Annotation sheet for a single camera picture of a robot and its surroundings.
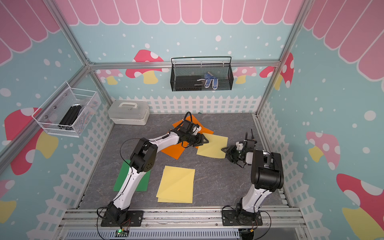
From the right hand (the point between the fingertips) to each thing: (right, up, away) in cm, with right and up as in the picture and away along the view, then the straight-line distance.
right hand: (223, 150), depth 97 cm
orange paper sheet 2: (-31, 0, +1) cm, 31 cm away
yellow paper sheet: (-29, -18, -12) cm, 36 cm away
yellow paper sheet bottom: (-5, 0, +9) cm, 10 cm away
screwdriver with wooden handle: (+23, +8, +9) cm, 26 cm away
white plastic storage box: (-66, +26, +10) cm, 71 cm away
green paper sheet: (-47, -2, -35) cm, 58 cm away
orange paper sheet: (-13, +13, +10) cm, 21 cm away
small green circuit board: (-54, -37, -24) cm, 70 cm away
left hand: (-11, +3, +3) cm, 12 cm away
